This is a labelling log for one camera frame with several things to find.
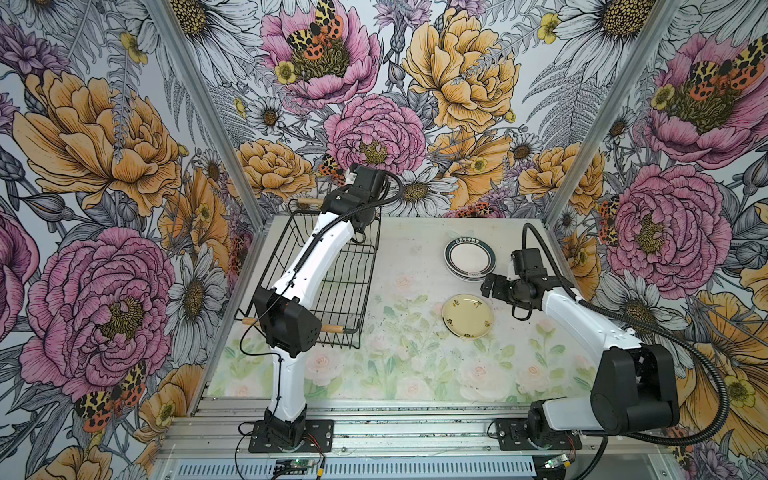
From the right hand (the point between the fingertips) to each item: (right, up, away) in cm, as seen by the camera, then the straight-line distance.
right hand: (496, 299), depth 89 cm
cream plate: (-6, -7, +8) cm, 12 cm away
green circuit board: (-51, -36, -17) cm, 65 cm away
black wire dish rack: (-47, -2, +8) cm, 47 cm away
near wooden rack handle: (-46, -5, -15) cm, 49 cm away
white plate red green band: (-3, +11, +21) cm, 24 cm away
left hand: (-45, +24, -6) cm, 51 cm away
